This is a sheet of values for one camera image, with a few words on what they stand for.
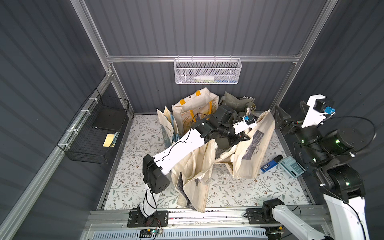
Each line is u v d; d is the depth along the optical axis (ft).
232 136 1.99
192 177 2.03
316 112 1.25
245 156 2.21
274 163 2.93
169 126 2.85
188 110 3.01
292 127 1.40
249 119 1.85
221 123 1.80
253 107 2.91
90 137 2.37
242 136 1.97
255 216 2.42
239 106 3.10
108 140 2.42
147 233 2.31
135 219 2.37
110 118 2.75
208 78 2.84
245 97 3.45
